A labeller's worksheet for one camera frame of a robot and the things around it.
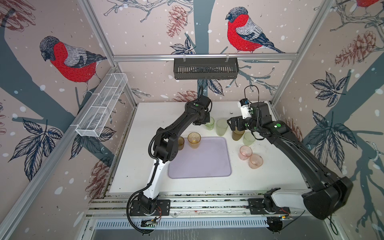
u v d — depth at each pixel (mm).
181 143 931
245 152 923
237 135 951
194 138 959
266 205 665
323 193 379
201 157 910
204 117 835
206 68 1039
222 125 941
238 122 673
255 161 882
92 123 715
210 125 957
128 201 697
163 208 733
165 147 578
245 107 673
